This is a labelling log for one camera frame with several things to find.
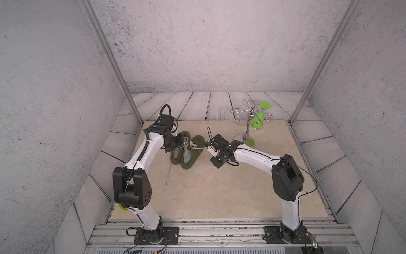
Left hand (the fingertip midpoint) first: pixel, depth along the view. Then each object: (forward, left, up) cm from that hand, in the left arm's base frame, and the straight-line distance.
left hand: (185, 144), depth 87 cm
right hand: (-5, -17, -9) cm, 20 cm away
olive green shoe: (+3, +7, -14) cm, 16 cm away
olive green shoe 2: (+3, -3, -12) cm, 13 cm away
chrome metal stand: (+11, -35, +11) cm, 38 cm away
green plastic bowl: (-38, +15, +17) cm, 44 cm away
